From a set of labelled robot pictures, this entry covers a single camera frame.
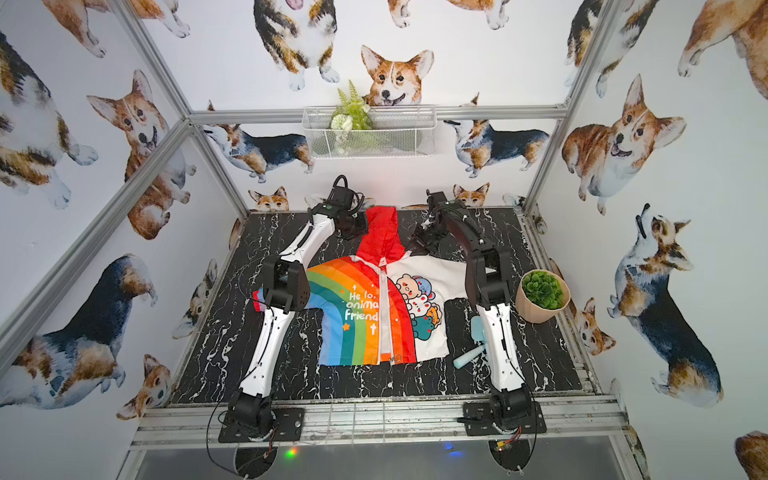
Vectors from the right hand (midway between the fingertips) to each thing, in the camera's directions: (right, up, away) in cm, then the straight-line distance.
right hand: (401, 247), depth 98 cm
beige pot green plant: (+39, -13, -14) cm, 44 cm away
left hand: (-9, +8, +9) cm, 15 cm away
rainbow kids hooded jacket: (-4, -18, -3) cm, 19 cm away
